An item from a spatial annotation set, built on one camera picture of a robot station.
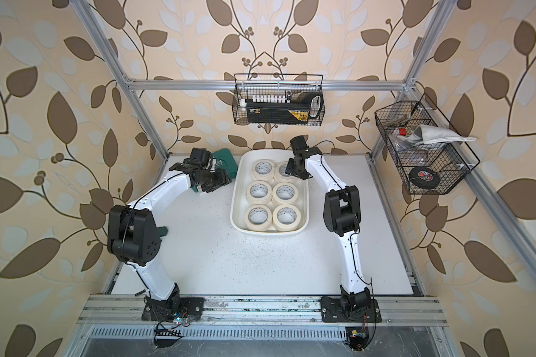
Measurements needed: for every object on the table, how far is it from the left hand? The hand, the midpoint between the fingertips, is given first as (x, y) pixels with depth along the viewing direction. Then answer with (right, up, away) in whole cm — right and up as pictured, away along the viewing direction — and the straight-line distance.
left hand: (229, 180), depth 91 cm
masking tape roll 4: (+24, -6, +13) cm, 28 cm away
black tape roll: (+68, +1, -19) cm, 71 cm away
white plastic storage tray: (+3, -11, +8) cm, 13 cm away
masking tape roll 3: (+11, -6, +14) cm, 19 cm away
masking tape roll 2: (+22, +5, +16) cm, 28 cm away
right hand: (+27, +4, +11) cm, 30 cm away
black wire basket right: (+71, +9, -18) cm, 74 cm away
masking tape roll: (+13, +5, +21) cm, 25 cm away
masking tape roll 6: (+24, -17, +4) cm, 30 cm away
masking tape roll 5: (+11, -16, +5) cm, 21 cm away
